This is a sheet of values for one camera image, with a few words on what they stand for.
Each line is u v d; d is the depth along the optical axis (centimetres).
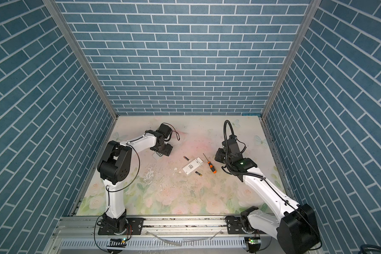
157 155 98
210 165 94
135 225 74
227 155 62
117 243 72
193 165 94
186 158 97
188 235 73
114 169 54
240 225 74
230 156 62
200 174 91
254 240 74
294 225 39
